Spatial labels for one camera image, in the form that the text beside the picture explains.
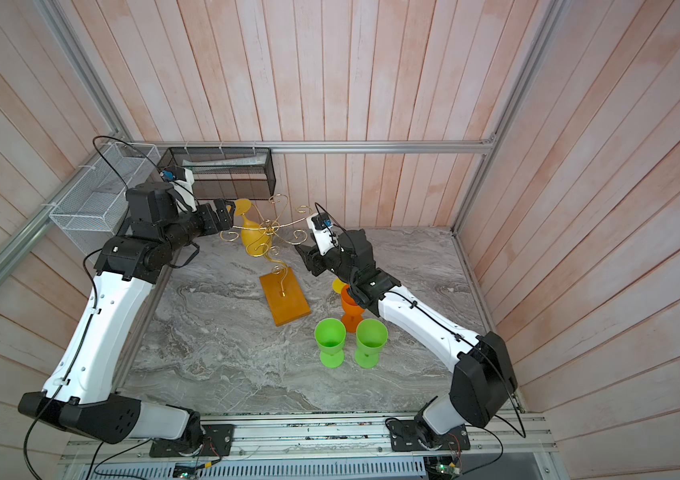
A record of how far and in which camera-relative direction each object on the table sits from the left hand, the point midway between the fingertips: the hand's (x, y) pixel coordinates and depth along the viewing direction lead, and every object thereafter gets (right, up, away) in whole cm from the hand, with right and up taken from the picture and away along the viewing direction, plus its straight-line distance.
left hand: (220, 212), depth 69 cm
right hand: (+19, -6, +6) cm, 21 cm away
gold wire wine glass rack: (+9, -19, +26) cm, 34 cm away
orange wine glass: (+33, -30, +24) cm, 51 cm away
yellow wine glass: (+28, -20, +35) cm, 49 cm away
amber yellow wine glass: (+4, -6, +19) cm, 20 cm away
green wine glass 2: (+26, -32, +13) cm, 43 cm away
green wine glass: (+37, -33, +13) cm, 51 cm away
